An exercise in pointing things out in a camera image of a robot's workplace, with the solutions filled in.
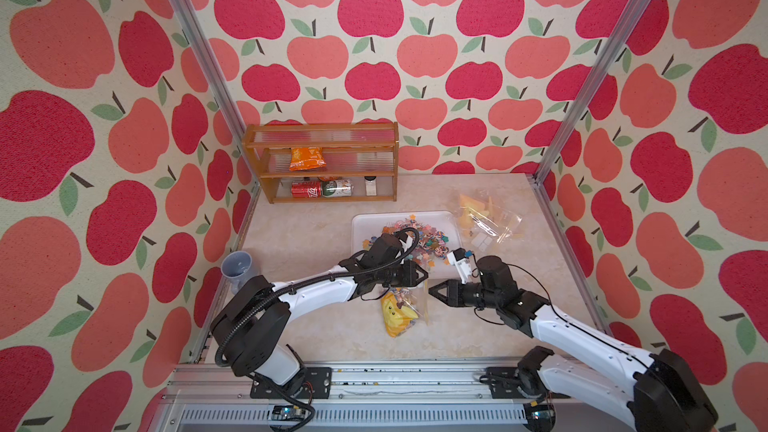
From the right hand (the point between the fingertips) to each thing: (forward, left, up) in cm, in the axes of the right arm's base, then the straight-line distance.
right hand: (432, 296), depth 79 cm
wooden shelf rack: (+55, +33, -4) cm, 65 cm away
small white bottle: (+41, +22, -1) cm, 46 cm away
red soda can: (+37, +46, -2) cm, 59 cm away
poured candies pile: (+21, +3, -7) cm, 23 cm away
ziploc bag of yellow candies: (-2, +8, -5) cm, 9 cm away
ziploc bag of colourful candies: (+29, -17, -1) cm, 33 cm away
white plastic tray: (+28, +22, -8) cm, 36 cm away
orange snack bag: (+41, +44, +10) cm, 61 cm away
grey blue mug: (+5, +58, -2) cm, 58 cm away
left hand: (+3, +1, +1) cm, 3 cm away
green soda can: (+39, +34, -2) cm, 52 cm away
